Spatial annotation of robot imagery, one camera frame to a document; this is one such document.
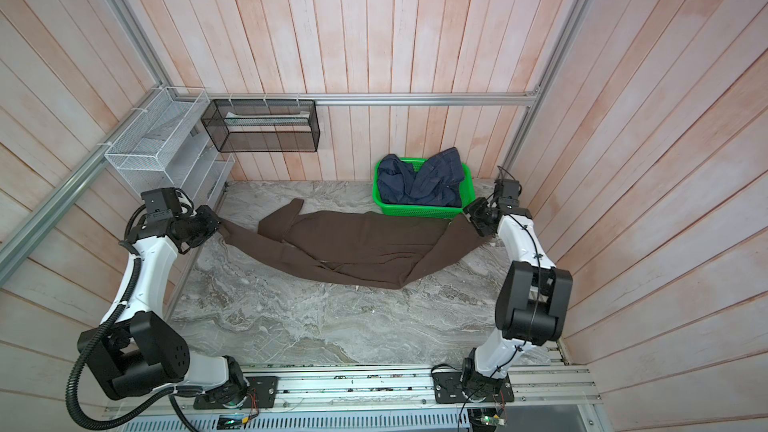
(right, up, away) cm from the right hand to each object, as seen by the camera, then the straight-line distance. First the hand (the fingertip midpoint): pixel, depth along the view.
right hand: (469, 211), depth 92 cm
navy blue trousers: (-6, +11, +18) cm, 22 cm away
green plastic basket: (-10, 0, +18) cm, 21 cm away
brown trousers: (-30, -13, +9) cm, 34 cm away
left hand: (-73, -3, -10) cm, 73 cm away
